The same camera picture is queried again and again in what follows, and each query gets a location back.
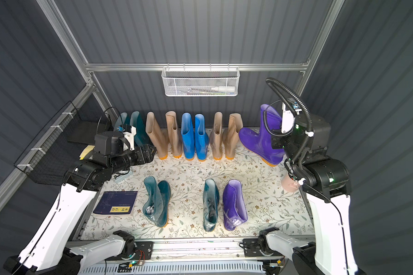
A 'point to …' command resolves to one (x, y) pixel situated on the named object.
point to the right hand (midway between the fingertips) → (288, 122)
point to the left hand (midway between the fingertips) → (149, 151)
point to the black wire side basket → (47, 159)
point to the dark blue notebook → (121, 203)
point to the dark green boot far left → (123, 118)
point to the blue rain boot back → (201, 138)
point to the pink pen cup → (289, 184)
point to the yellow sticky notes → (88, 148)
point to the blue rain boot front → (188, 136)
